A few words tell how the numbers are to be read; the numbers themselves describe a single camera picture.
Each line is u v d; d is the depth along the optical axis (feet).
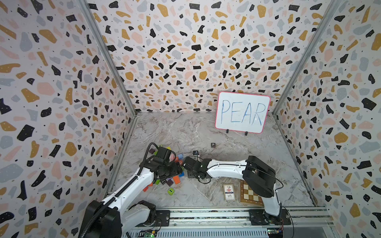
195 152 2.71
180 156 3.16
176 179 2.83
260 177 1.64
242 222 2.41
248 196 2.56
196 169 2.25
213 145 3.32
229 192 2.67
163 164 2.27
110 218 1.26
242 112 3.39
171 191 2.67
